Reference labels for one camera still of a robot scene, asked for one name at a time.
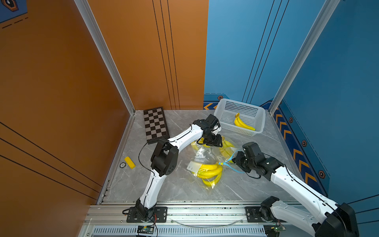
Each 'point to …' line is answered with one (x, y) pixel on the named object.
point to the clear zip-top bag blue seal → (225, 163)
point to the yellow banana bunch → (238, 122)
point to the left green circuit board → (148, 229)
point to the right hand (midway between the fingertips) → (232, 159)
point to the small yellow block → (130, 162)
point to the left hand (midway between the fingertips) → (221, 143)
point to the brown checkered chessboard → (156, 125)
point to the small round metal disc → (122, 165)
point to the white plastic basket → (242, 118)
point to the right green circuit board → (273, 230)
